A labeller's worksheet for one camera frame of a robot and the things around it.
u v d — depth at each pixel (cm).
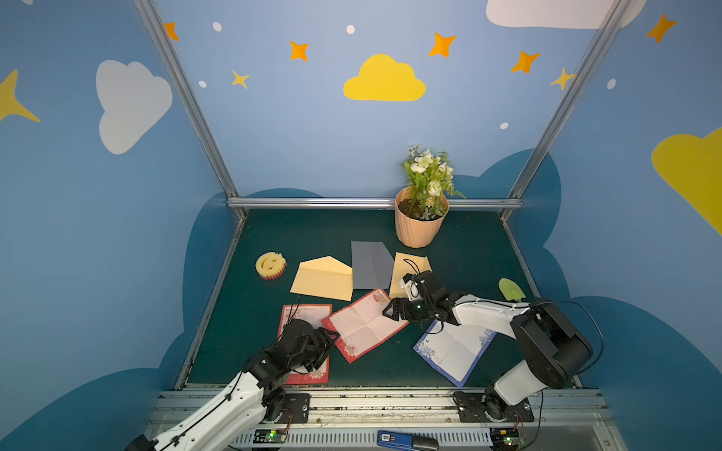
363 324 90
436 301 72
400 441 66
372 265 104
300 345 66
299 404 75
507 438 71
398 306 82
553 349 45
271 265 101
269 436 71
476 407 75
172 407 76
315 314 92
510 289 98
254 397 55
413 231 101
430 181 93
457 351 84
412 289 82
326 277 101
